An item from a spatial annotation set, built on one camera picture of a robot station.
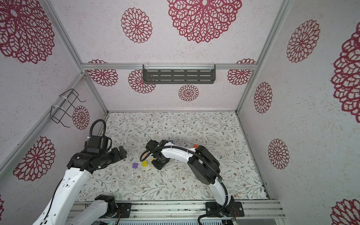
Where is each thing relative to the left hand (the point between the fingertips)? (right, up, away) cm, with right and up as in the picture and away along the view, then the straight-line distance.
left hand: (119, 158), depth 76 cm
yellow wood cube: (+17, -2, +4) cm, 17 cm away
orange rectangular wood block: (+44, +3, +23) cm, 50 cm away
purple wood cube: (+4, -8, +14) cm, 17 cm away
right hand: (+20, -6, +13) cm, 24 cm away
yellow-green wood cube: (+10, -7, +14) cm, 18 cm away
